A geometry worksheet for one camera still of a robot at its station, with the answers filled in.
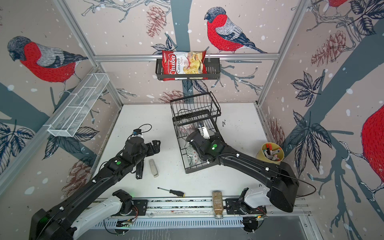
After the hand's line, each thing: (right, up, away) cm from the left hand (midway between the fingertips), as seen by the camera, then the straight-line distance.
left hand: (152, 143), depth 79 cm
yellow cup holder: (+67, -6, +4) cm, 67 cm away
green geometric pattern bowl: (+22, -8, +2) cm, 23 cm away
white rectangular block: (-1, -16, +6) cm, 17 cm away
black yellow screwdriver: (+14, -26, -2) cm, 30 cm away
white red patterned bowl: (+16, +5, +19) cm, 26 cm away
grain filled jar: (+34, -28, -9) cm, 45 cm away
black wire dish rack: (+21, +17, +31) cm, 41 cm away
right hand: (+29, +2, 0) cm, 29 cm away
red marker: (+65, -2, +1) cm, 65 cm away
